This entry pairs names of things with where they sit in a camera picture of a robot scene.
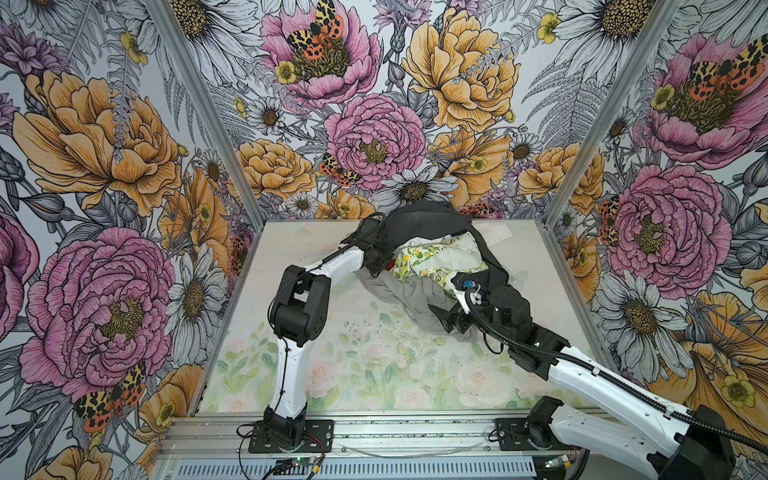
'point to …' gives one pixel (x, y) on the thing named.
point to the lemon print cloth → (438, 260)
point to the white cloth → (493, 232)
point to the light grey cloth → (412, 297)
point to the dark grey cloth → (412, 220)
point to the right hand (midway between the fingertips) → (444, 301)
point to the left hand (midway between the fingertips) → (391, 261)
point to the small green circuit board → (283, 464)
